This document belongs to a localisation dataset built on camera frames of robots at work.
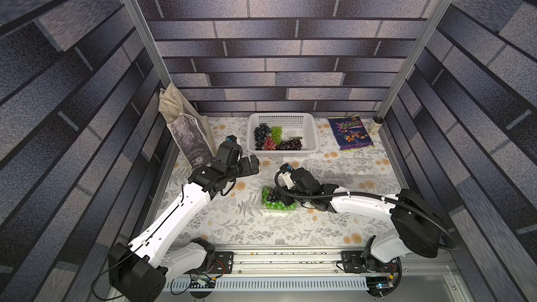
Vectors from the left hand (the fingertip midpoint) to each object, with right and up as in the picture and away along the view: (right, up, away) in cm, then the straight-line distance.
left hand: (251, 161), depth 77 cm
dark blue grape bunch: (+2, +11, +29) cm, 31 cm away
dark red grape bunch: (+19, +6, +26) cm, 33 cm away
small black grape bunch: (+8, -15, +5) cm, 18 cm away
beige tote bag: (-27, +13, +10) cm, 31 cm away
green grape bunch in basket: (+10, +11, +32) cm, 35 cm away
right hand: (+9, -13, +7) cm, 17 cm away
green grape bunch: (+10, -19, +6) cm, 22 cm away
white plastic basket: (+20, +16, +38) cm, 46 cm away
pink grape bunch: (+7, +5, +26) cm, 27 cm away
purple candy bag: (+50, +12, +32) cm, 61 cm away
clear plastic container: (+54, -10, +20) cm, 58 cm away
